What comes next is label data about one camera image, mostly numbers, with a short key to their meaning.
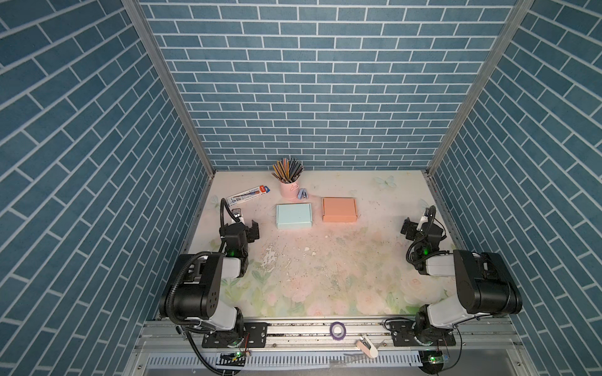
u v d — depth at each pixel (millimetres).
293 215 993
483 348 744
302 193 1085
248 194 1085
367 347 702
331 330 750
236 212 806
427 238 712
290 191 1048
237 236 704
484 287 457
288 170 1050
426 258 679
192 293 439
